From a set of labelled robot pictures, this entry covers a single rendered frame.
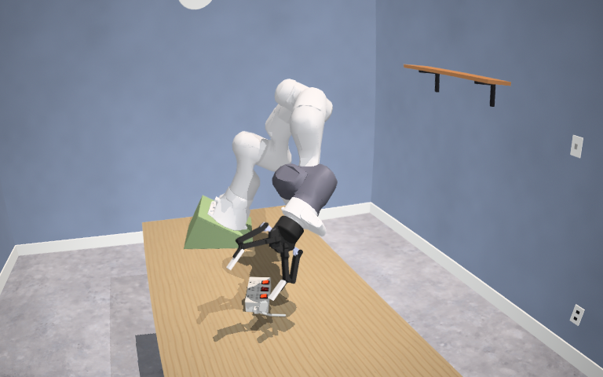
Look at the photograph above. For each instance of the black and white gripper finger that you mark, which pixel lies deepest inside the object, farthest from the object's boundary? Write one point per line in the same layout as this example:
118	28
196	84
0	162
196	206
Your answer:
285	269
263	227

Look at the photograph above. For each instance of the white power strip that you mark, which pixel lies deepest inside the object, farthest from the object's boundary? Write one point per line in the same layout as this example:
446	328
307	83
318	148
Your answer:
257	298

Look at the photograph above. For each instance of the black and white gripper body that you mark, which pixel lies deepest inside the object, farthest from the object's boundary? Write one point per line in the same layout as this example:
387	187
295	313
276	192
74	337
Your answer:
290	232

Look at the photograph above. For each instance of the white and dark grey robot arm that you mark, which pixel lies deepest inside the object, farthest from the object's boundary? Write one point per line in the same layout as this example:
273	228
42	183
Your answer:
305	188

